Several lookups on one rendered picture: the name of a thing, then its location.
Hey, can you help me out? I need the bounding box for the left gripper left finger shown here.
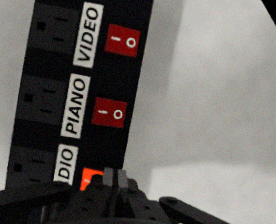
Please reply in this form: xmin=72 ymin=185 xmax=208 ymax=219
xmin=0 ymin=167 xmax=116 ymax=224

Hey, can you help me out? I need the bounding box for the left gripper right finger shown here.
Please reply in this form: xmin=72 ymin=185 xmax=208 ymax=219
xmin=110 ymin=169 xmax=230 ymax=224

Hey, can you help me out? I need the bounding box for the black power strip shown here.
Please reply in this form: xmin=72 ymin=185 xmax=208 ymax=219
xmin=4 ymin=0 xmax=154 ymax=192

